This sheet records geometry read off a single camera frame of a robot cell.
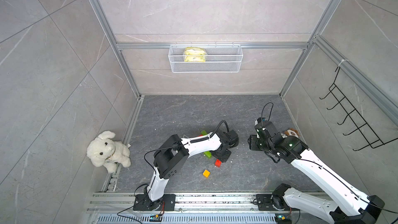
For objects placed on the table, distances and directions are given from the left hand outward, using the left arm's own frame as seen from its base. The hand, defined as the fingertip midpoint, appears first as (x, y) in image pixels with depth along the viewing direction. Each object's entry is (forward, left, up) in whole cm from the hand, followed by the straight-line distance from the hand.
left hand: (223, 156), depth 86 cm
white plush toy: (-1, +60, +14) cm, 62 cm away
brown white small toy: (+14, -45, 0) cm, 47 cm away
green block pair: (+1, +9, +2) cm, 9 cm away
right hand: (+1, -13, +15) cm, 20 cm away
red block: (-4, +4, 0) cm, 5 cm away
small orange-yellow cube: (-9, +10, -1) cm, 14 cm away
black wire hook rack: (-5, -56, +29) cm, 63 cm away
